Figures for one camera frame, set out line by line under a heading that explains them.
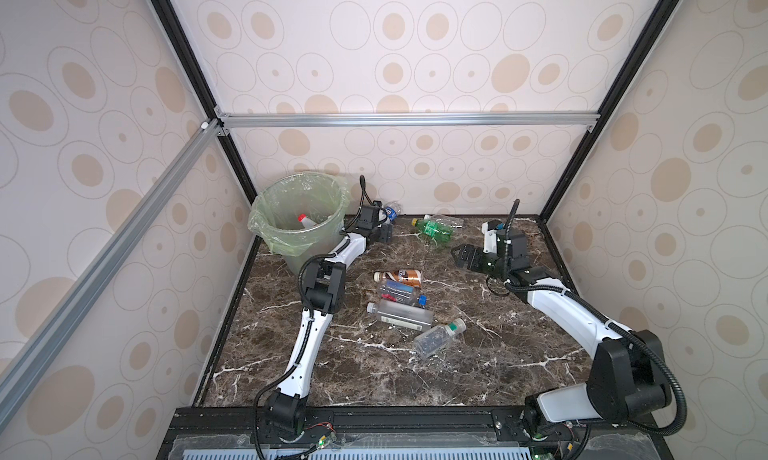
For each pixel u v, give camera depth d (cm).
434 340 88
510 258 65
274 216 94
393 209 119
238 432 73
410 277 96
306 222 103
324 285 70
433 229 110
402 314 92
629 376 42
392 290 99
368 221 93
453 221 116
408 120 92
